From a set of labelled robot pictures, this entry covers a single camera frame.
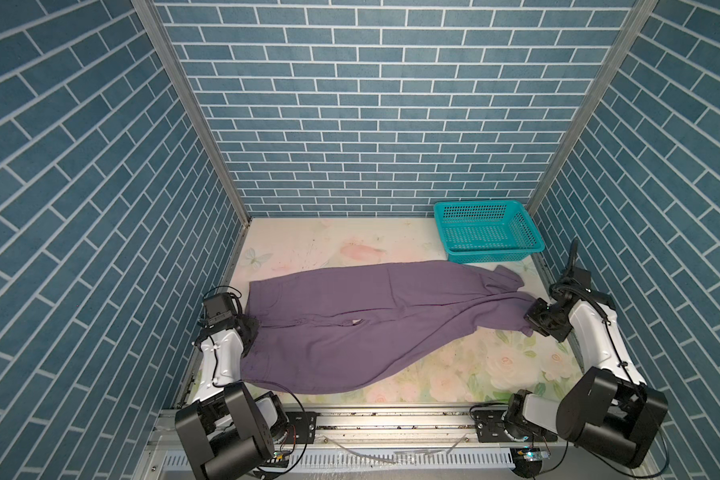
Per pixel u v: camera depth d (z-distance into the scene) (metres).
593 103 0.87
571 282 0.65
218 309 0.66
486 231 1.05
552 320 0.69
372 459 0.71
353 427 0.75
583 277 0.65
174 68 0.79
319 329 0.89
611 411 0.44
